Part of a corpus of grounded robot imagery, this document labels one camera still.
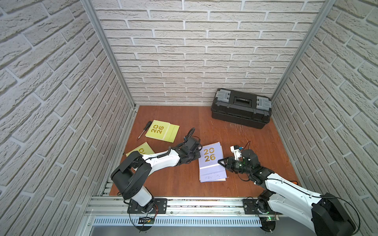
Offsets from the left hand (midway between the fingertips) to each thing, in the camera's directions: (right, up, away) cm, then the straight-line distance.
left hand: (201, 152), depth 88 cm
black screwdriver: (-39, +16, +18) cm, 46 cm away
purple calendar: (+5, -9, -6) cm, 12 cm away
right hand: (+10, -4, -8) cm, 13 cm away
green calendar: (-27, +12, +15) cm, 33 cm away
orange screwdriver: (+53, -15, -8) cm, 55 cm away
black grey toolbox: (+27, +28, +8) cm, 40 cm away
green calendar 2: (-38, +1, +6) cm, 38 cm away
